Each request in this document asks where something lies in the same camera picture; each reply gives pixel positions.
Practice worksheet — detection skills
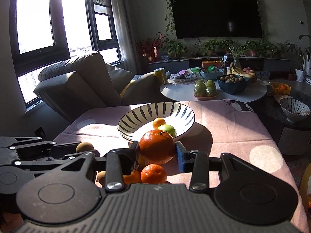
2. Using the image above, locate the pink deer tablecloth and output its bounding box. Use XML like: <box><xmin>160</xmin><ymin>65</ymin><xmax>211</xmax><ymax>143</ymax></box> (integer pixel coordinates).
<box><xmin>53</xmin><ymin>99</ymin><xmax>309</xmax><ymax>232</ymax></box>

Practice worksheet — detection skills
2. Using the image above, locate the small orange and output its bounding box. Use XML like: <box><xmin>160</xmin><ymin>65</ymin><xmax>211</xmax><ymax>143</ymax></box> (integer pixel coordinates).
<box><xmin>152</xmin><ymin>118</ymin><xmax>166</xmax><ymax>129</ymax></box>

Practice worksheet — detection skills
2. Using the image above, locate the yellow tin canister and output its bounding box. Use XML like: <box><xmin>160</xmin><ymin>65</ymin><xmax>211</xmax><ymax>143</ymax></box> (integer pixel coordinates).
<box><xmin>153</xmin><ymin>67</ymin><xmax>168</xmax><ymax>85</ymax></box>

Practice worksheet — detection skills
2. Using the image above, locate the dark blue nut bowl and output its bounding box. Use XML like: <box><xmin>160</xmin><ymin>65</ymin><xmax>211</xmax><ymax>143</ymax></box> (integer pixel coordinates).
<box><xmin>217</xmin><ymin>75</ymin><xmax>249</xmax><ymax>95</ymax></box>

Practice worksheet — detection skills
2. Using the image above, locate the green mango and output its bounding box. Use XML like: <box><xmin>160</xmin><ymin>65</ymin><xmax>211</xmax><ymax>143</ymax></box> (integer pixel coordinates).
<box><xmin>157</xmin><ymin>124</ymin><xmax>176</xmax><ymax>138</ymax></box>

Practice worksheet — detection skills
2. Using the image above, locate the packed green fruits tray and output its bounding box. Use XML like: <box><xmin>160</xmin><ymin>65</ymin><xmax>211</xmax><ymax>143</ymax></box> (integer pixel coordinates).
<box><xmin>193</xmin><ymin>79</ymin><xmax>217</xmax><ymax>98</ymax></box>

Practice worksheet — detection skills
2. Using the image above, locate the small striped bowl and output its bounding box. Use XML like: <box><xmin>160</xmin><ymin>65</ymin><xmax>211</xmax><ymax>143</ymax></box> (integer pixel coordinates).
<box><xmin>279</xmin><ymin>97</ymin><xmax>310</xmax><ymax>123</ymax></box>

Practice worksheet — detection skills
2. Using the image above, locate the orange box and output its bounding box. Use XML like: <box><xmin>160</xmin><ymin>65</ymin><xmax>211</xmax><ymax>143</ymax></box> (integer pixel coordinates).
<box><xmin>202</xmin><ymin>60</ymin><xmax>222</xmax><ymax>68</ymax></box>

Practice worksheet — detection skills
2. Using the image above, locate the wall mounted black television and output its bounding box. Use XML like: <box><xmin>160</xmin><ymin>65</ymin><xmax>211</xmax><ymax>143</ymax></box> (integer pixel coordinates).
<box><xmin>169</xmin><ymin>0</ymin><xmax>263</xmax><ymax>40</ymax></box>

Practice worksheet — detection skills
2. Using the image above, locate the grey sofa armchair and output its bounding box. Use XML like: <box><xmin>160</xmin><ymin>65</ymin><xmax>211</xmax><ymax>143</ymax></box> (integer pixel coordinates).
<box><xmin>34</xmin><ymin>51</ymin><xmax>135</xmax><ymax>121</ymax></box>

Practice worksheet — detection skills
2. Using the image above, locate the grey yellow cushion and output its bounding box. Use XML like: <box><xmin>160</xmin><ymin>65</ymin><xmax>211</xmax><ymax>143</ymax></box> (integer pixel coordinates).
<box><xmin>120</xmin><ymin>72</ymin><xmax>165</xmax><ymax>106</ymax></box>

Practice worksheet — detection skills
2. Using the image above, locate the glass snack plate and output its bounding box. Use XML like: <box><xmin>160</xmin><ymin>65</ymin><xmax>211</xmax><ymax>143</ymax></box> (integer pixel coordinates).
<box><xmin>170</xmin><ymin>73</ymin><xmax>200</xmax><ymax>84</ymax></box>

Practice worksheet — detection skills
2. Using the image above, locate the brown kiwi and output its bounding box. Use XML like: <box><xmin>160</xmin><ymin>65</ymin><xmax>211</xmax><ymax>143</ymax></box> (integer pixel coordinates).
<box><xmin>75</xmin><ymin>142</ymin><xmax>94</xmax><ymax>153</ymax></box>

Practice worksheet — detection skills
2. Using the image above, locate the blue rectangular tray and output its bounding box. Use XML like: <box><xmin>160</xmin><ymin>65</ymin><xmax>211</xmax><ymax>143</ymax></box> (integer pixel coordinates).
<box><xmin>200</xmin><ymin>67</ymin><xmax>224</xmax><ymax>80</ymax></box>

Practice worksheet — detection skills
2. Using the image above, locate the banana bunch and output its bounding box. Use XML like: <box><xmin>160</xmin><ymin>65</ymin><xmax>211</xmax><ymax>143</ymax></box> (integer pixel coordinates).
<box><xmin>227</xmin><ymin>63</ymin><xmax>256</xmax><ymax>79</ymax></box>

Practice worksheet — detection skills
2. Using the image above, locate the red flower decoration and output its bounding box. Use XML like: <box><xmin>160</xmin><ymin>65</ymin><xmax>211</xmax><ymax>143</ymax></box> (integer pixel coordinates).
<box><xmin>136</xmin><ymin>32</ymin><xmax>169</xmax><ymax>63</ymax></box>

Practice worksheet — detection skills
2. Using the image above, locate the round white coffee table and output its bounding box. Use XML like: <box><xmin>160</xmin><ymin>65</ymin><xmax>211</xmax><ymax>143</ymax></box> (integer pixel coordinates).
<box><xmin>160</xmin><ymin>79</ymin><xmax>267</xmax><ymax>103</ymax></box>

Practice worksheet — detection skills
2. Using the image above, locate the white potted tall plant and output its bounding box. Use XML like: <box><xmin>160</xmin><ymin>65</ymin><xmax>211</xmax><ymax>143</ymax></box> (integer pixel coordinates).
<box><xmin>286</xmin><ymin>34</ymin><xmax>310</xmax><ymax>82</ymax></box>

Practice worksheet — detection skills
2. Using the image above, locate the orange basket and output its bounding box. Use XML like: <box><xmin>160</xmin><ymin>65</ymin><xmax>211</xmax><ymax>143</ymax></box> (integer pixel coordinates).
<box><xmin>270</xmin><ymin>82</ymin><xmax>292</xmax><ymax>95</ymax></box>

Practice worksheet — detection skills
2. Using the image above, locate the striped ceramic fruit bowl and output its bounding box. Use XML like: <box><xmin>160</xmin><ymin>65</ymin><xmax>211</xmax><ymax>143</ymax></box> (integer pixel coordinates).
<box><xmin>118</xmin><ymin>102</ymin><xmax>196</xmax><ymax>142</ymax></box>

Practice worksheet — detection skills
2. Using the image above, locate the large orange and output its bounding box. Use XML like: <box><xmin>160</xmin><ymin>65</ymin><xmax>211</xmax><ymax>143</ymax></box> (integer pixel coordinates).
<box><xmin>139</xmin><ymin>129</ymin><xmax>175</xmax><ymax>165</ymax></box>

